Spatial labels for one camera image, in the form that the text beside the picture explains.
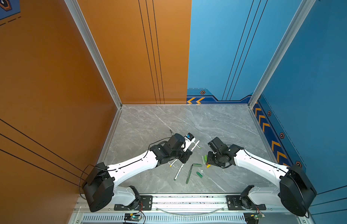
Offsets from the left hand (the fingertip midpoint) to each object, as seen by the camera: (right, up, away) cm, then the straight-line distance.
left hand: (192, 150), depth 78 cm
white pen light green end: (+6, -1, +16) cm, 17 cm away
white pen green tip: (-8, -14, +5) cm, 17 cm away
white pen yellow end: (-13, -11, +8) cm, 19 cm away
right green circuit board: (+30, -32, -8) cm, 45 cm away
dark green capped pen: (-1, -16, +4) cm, 16 cm away
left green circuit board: (-32, -32, -8) cm, 46 cm away
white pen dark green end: (-12, +7, +24) cm, 28 cm away
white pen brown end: (+3, +5, -1) cm, 6 cm away
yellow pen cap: (+11, -11, +6) cm, 17 cm away
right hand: (+10, -8, +6) cm, 14 cm away
